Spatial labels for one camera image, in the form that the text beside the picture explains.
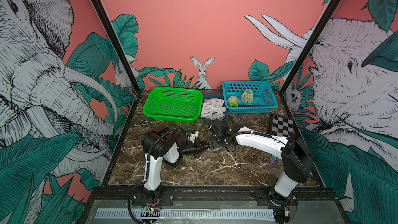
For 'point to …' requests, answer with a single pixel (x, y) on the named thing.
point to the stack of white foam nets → (212, 109)
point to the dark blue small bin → (217, 96)
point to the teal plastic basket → (264, 100)
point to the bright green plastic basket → (173, 104)
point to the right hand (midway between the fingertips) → (213, 140)
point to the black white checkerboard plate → (281, 126)
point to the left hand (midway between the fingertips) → (211, 145)
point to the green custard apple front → (247, 96)
